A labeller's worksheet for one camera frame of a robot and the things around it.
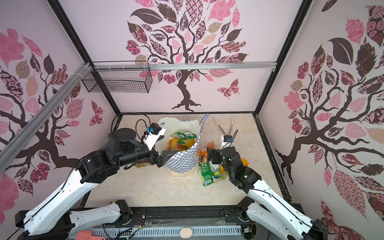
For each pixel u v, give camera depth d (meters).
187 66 0.92
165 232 0.70
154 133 0.47
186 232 0.70
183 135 0.88
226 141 0.64
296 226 0.41
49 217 0.37
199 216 0.76
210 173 0.84
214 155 0.66
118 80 1.22
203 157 0.92
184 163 0.74
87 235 0.67
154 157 0.50
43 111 0.62
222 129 1.09
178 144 0.95
